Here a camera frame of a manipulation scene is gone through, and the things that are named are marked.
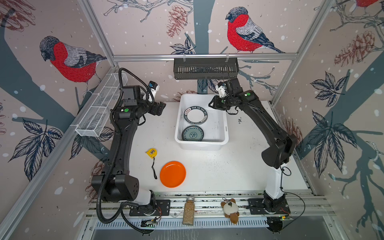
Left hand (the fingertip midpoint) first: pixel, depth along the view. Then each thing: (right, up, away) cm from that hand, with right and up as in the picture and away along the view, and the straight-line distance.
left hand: (156, 100), depth 75 cm
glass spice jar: (+17, -53, -6) cm, 56 cm away
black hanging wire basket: (+28, +26, +30) cm, 48 cm away
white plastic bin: (+23, -16, +30) cm, 40 cm away
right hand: (+28, -2, +8) cm, 29 cm away
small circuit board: (-3, -61, -3) cm, 61 cm away
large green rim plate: (+20, -8, +36) cm, 42 cm away
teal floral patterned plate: (+18, -20, +26) cm, 38 cm away
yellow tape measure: (-7, -31, +18) cm, 37 cm away
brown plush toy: (+37, -54, -3) cm, 66 cm away
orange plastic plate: (+7, -42, +10) cm, 43 cm away
